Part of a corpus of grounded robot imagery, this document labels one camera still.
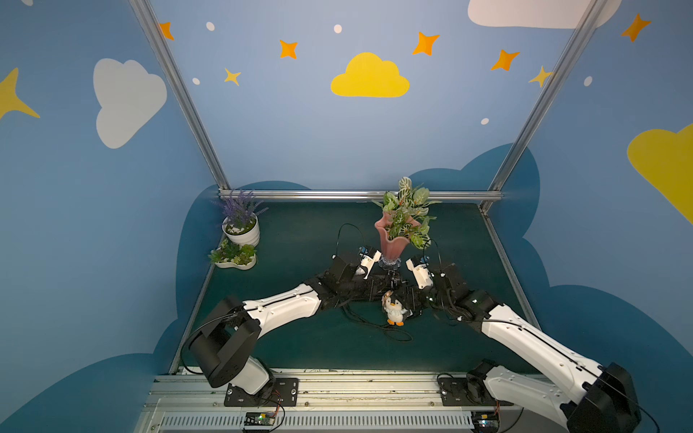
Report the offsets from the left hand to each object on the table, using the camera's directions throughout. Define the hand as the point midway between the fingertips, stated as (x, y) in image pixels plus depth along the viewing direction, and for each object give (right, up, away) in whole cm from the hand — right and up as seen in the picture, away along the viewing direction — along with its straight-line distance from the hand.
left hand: (387, 279), depth 81 cm
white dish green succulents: (-51, +5, +15) cm, 53 cm away
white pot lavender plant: (-51, +20, +15) cm, 57 cm away
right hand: (+5, -3, 0) cm, 5 cm away
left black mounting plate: (-31, -30, -7) cm, 44 cm away
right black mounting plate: (+19, -27, -13) cm, 35 cm away
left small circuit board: (-36, -36, -9) cm, 52 cm away
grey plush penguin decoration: (+2, -10, +1) cm, 10 cm away
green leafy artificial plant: (+8, +21, +5) cm, 23 cm away
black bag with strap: (+5, -3, -12) cm, 13 cm away
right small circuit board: (+26, -37, -9) cm, 46 cm away
